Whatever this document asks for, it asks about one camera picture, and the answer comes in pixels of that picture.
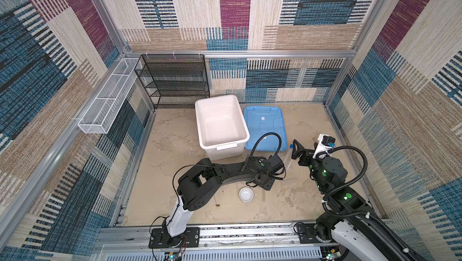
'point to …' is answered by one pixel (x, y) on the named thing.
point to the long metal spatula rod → (216, 204)
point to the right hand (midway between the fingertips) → (303, 144)
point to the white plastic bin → (222, 127)
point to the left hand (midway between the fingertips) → (267, 181)
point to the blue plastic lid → (259, 120)
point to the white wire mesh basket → (100, 116)
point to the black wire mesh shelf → (174, 81)
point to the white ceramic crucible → (246, 194)
